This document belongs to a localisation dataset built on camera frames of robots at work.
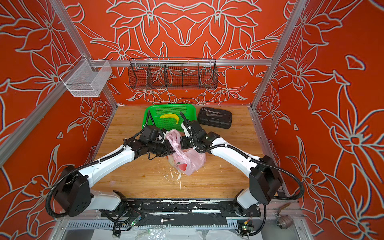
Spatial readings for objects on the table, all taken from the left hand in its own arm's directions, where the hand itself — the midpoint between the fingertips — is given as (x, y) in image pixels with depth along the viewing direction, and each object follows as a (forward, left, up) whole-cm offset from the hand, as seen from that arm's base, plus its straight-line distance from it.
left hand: (177, 149), depth 78 cm
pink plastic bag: (-7, -5, +2) cm, 9 cm away
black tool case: (+31, -22, -9) cm, 39 cm away
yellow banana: (+35, +11, -12) cm, 39 cm away
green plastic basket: (+35, +23, -9) cm, 43 cm away
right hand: (+4, 0, +1) cm, 5 cm away
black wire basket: (+49, +8, +15) cm, 52 cm away
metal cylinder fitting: (-28, -51, -11) cm, 60 cm away
